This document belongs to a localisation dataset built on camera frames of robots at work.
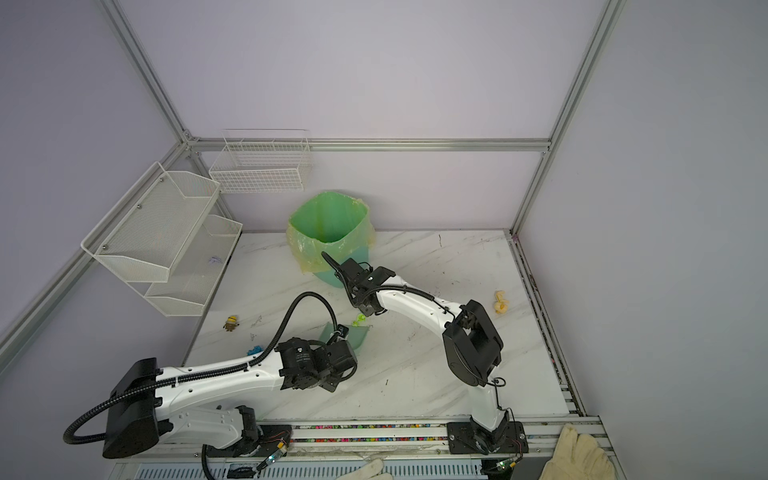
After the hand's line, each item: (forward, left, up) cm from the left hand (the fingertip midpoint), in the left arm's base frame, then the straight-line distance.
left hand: (327, 371), depth 77 cm
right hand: (+22, -11, +4) cm, 25 cm away
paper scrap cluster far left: (+20, -7, -7) cm, 22 cm away
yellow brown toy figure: (+17, +34, -7) cm, 39 cm away
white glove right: (-18, -62, -6) cm, 65 cm away
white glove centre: (-21, -12, -8) cm, 25 cm away
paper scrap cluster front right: (+9, +24, -7) cm, 26 cm away
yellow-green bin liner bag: (+52, +6, +5) cm, 52 cm away
